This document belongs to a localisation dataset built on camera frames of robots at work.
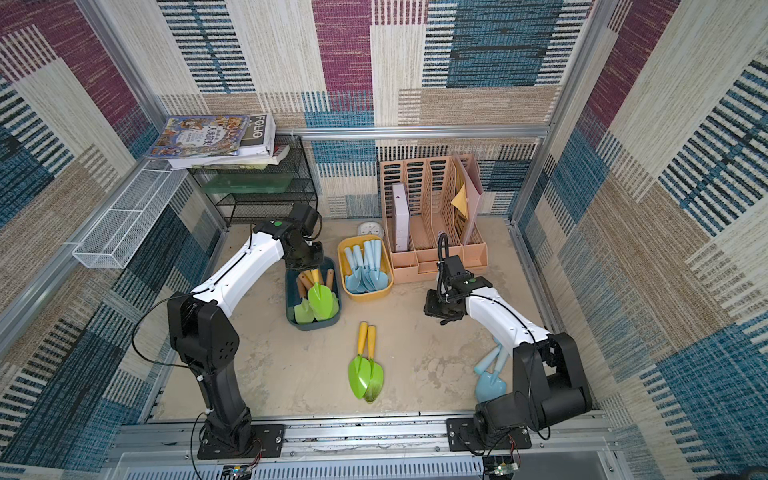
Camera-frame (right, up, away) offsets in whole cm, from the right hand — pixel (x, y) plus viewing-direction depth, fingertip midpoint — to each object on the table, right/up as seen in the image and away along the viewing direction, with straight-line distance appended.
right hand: (430, 306), depth 89 cm
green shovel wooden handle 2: (-31, +7, +10) cm, 34 cm away
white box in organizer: (-8, +27, +7) cm, 29 cm away
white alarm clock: (-19, +25, +26) cm, 41 cm away
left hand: (-33, +13, 0) cm, 35 cm away
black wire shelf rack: (-64, +37, +26) cm, 79 cm away
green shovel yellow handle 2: (-20, -16, -6) cm, 27 cm away
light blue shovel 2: (-23, +7, +9) cm, 26 cm away
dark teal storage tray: (-43, +1, +8) cm, 43 cm away
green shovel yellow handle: (-32, +3, -2) cm, 32 cm away
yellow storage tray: (-27, +19, +19) cm, 38 cm away
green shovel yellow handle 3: (-15, -18, -6) cm, 24 cm away
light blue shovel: (-15, +7, +12) cm, 21 cm away
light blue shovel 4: (-22, +9, +12) cm, 26 cm away
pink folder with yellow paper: (+12, +32, +3) cm, 34 cm away
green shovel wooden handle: (-39, -3, +7) cm, 40 cm away
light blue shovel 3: (-18, +7, +10) cm, 22 cm away
